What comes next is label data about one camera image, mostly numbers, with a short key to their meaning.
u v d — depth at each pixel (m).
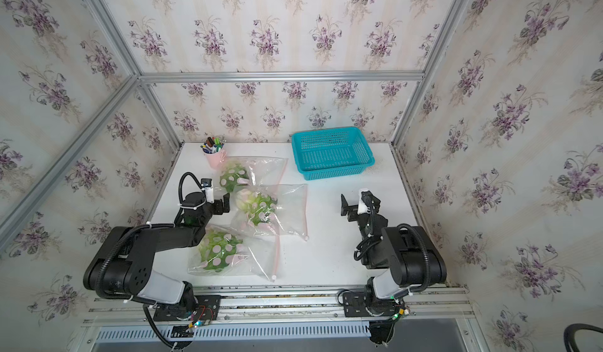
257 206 0.87
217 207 0.84
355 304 0.73
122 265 0.44
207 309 0.72
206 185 0.80
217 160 1.05
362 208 0.77
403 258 0.45
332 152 1.18
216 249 0.76
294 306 0.75
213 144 1.04
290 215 0.92
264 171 1.05
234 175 0.94
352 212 0.78
